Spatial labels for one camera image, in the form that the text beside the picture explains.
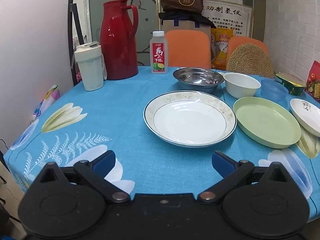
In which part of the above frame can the wall poster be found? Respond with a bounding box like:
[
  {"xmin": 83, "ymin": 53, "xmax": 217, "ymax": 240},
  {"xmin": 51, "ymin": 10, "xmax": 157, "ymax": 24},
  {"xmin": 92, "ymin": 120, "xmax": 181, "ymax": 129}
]
[{"xmin": 203, "ymin": 0, "xmax": 254, "ymax": 42}]

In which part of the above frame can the stainless steel bowl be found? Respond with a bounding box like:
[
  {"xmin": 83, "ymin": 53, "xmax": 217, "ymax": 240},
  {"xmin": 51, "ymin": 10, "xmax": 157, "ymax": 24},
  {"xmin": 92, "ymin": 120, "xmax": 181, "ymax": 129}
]
[{"xmin": 173, "ymin": 67, "xmax": 225, "ymax": 94}]

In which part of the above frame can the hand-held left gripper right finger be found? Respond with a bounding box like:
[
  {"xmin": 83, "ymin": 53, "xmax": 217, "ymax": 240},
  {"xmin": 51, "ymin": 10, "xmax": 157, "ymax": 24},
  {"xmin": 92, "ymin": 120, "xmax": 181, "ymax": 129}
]
[{"xmin": 198, "ymin": 151, "xmax": 288, "ymax": 204}]

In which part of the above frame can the black metal stand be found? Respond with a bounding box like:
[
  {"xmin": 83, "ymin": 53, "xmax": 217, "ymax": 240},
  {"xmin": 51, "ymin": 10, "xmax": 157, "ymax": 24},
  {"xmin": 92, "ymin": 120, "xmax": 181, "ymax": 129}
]
[{"xmin": 68, "ymin": 0, "xmax": 87, "ymax": 85}]

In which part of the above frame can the pale green plate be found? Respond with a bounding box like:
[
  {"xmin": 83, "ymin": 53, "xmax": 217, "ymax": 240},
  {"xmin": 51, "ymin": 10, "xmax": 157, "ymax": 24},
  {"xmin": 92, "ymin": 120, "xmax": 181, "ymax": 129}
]
[{"xmin": 233, "ymin": 97, "xmax": 302, "ymax": 148}]

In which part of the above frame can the green snack packet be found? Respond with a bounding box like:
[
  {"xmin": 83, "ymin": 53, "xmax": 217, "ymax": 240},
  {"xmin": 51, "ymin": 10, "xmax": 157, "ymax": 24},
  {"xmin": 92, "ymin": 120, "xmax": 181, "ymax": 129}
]
[{"xmin": 275, "ymin": 73, "xmax": 307, "ymax": 96}]

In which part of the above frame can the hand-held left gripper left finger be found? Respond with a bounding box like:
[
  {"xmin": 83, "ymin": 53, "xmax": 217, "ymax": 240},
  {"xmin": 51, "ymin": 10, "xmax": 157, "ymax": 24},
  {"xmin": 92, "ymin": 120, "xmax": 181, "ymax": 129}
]
[{"xmin": 37, "ymin": 150, "xmax": 131, "ymax": 204}]

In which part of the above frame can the small white floral plate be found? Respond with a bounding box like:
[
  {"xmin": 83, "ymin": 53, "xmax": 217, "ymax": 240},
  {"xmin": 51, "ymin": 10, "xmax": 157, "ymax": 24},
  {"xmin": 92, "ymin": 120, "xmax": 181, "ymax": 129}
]
[{"xmin": 290, "ymin": 98, "xmax": 320, "ymax": 138}]

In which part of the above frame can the large white rimmed plate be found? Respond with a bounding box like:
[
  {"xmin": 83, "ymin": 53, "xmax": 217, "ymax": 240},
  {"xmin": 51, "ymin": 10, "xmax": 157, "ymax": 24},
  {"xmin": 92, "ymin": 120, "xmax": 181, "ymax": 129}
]
[{"xmin": 143, "ymin": 91, "xmax": 237, "ymax": 148}]

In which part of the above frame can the red thermos jug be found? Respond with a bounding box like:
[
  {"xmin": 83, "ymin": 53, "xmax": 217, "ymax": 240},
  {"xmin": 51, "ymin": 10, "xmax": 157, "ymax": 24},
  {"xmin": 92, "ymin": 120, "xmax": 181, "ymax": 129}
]
[{"xmin": 100, "ymin": 0, "xmax": 139, "ymax": 80}]

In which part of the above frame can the brown paper bag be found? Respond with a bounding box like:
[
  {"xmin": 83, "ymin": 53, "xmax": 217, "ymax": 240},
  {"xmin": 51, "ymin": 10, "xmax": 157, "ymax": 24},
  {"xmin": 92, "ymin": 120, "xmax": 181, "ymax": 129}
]
[{"xmin": 162, "ymin": 19, "xmax": 212, "ymax": 37}]

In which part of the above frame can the orange chair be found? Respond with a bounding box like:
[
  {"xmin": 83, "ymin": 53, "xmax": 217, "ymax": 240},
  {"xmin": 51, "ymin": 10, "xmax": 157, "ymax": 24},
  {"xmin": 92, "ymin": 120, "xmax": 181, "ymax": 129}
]
[
  {"xmin": 226, "ymin": 36, "xmax": 269, "ymax": 71},
  {"xmin": 165, "ymin": 29, "xmax": 212, "ymax": 69}
]

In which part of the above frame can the black cloth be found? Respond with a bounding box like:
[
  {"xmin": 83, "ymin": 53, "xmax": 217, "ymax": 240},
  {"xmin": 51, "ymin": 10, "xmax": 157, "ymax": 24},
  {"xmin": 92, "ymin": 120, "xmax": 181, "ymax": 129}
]
[{"xmin": 158, "ymin": 10, "xmax": 217, "ymax": 29}]

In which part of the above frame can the yellow food package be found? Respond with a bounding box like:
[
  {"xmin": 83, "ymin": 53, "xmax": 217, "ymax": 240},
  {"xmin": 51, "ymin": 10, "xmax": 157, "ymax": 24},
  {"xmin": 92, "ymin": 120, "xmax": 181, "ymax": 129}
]
[{"xmin": 211, "ymin": 27, "xmax": 237, "ymax": 70}]

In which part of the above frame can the red packet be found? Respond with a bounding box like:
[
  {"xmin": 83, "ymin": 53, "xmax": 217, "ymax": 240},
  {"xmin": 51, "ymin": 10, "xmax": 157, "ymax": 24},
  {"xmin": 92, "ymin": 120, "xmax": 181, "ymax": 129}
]
[{"xmin": 305, "ymin": 60, "xmax": 320, "ymax": 100}]

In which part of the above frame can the blue plastic bowl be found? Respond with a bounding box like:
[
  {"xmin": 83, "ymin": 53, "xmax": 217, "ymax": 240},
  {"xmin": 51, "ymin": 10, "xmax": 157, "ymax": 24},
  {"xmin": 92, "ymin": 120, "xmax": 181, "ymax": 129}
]
[{"xmin": 261, "ymin": 79, "xmax": 289, "ymax": 102}]

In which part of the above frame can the white ceramic bowl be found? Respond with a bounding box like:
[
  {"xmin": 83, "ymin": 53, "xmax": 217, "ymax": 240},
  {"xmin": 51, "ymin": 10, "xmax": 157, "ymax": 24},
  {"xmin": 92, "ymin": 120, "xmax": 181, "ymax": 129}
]
[{"xmin": 223, "ymin": 72, "xmax": 262, "ymax": 99}]

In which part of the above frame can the colourful printed cloth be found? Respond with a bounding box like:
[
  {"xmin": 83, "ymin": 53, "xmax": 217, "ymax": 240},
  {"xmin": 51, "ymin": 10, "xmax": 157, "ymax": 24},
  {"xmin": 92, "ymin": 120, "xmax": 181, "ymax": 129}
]
[{"xmin": 30, "ymin": 84, "xmax": 61, "ymax": 124}]

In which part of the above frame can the blue floral tablecloth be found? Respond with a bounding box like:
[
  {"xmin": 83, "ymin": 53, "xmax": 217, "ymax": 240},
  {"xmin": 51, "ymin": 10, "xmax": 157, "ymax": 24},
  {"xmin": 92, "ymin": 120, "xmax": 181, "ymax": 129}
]
[{"xmin": 3, "ymin": 66, "xmax": 320, "ymax": 224}]

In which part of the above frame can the woven straw cushion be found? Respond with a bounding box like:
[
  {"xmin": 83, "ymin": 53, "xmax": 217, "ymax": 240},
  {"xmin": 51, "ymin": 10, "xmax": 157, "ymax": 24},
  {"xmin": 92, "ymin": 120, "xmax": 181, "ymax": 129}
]
[{"xmin": 226, "ymin": 43, "xmax": 275, "ymax": 78}]

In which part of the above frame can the clear juice bottle red label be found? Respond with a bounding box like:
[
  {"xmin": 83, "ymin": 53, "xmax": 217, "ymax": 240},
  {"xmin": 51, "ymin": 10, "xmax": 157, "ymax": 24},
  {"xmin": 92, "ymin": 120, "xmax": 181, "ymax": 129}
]
[{"xmin": 150, "ymin": 31, "xmax": 167, "ymax": 74}]

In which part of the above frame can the pale green tumbler cup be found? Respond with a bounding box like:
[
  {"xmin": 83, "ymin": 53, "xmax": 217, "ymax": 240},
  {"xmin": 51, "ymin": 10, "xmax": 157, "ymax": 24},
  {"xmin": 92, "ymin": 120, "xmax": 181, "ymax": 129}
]
[{"xmin": 74, "ymin": 41, "xmax": 104, "ymax": 91}]

